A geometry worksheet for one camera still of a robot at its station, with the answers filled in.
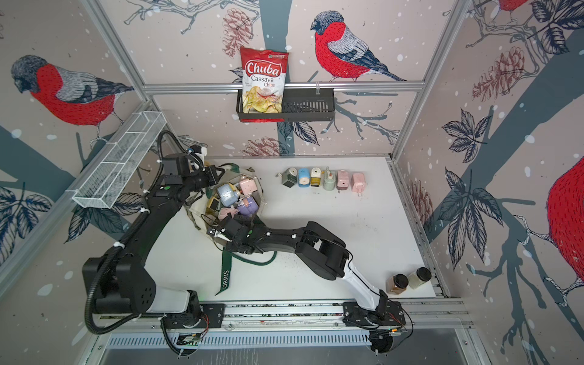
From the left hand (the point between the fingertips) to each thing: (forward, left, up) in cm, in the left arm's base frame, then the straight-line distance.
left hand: (227, 165), depth 82 cm
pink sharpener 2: (-8, +5, -20) cm, 22 cm away
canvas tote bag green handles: (0, 0, -17) cm, 17 cm away
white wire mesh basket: (-12, +37, +4) cm, 39 cm away
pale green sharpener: (+9, -41, -21) cm, 47 cm away
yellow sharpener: (+12, -34, -22) cm, 43 cm away
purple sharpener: (-7, -6, -20) cm, 22 cm away
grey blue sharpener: (-3, +3, -16) cm, 17 cm away
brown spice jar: (-37, -58, -17) cm, 71 cm away
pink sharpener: (+9, -47, -21) cm, 52 cm away
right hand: (-14, 0, -22) cm, 26 cm away
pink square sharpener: (+8, -54, -21) cm, 58 cm away
